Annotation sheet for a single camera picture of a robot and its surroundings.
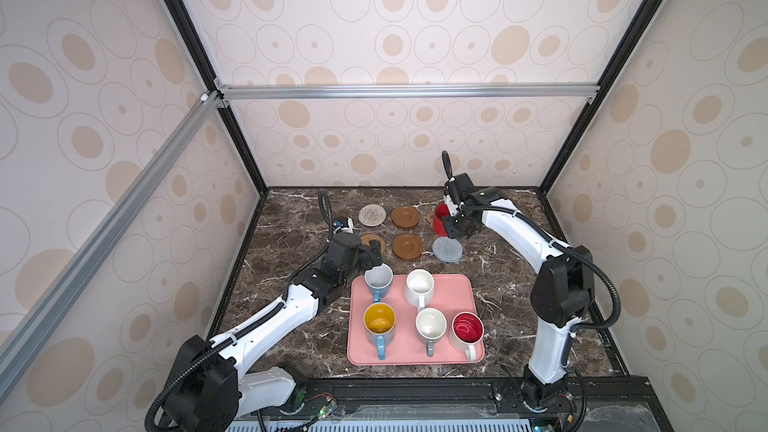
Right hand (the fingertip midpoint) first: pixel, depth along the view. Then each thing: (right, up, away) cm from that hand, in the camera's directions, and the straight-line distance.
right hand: (454, 228), depth 92 cm
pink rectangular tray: (-1, -20, -1) cm, 20 cm away
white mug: (-11, -19, 0) cm, 22 cm away
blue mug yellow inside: (-23, -28, -7) cm, 36 cm away
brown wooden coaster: (-14, +3, +19) cm, 24 cm away
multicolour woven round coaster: (-27, +4, +21) cm, 34 cm away
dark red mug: (-5, +5, -2) cm, 7 cm away
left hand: (-24, -4, -11) cm, 26 cm away
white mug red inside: (+2, -28, -9) cm, 30 cm away
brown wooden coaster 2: (-14, -7, +11) cm, 19 cm away
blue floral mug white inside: (-23, -16, 0) cm, 28 cm away
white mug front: (-9, -27, -8) cm, 30 cm away
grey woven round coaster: (0, -8, +11) cm, 13 cm away
